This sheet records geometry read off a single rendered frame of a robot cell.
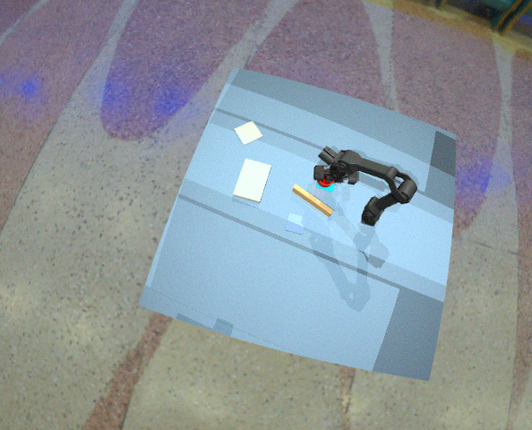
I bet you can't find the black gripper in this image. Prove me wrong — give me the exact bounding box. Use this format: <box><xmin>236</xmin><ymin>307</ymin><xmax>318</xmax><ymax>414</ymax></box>
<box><xmin>313</xmin><ymin>165</ymin><xmax>357</xmax><ymax>185</ymax></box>

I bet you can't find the tan wooden bar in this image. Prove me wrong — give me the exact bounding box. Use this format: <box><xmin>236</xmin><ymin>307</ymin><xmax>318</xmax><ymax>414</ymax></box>
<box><xmin>292</xmin><ymin>184</ymin><xmax>333</xmax><ymax>217</ymax></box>

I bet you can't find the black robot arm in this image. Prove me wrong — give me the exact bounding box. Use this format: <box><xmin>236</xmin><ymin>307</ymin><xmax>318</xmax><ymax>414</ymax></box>
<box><xmin>319</xmin><ymin>145</ymin><xmax>417</xmax><ymax>227</ymax></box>

